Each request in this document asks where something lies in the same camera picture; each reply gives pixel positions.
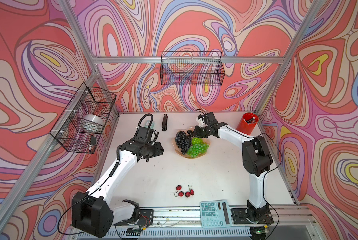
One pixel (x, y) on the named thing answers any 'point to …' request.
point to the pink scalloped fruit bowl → (178, 152)
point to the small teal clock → (147, 122)
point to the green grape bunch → (197, 149)
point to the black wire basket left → (79, 128)
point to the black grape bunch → (183, 141)
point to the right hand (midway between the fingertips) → (192, 136)
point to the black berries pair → (190, 132)
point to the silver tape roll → (94, 120)
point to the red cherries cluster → (187, 194)
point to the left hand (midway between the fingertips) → (162, 149)
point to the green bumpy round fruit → (196, 140)
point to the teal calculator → (215, 213)
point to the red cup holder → (247, 123)
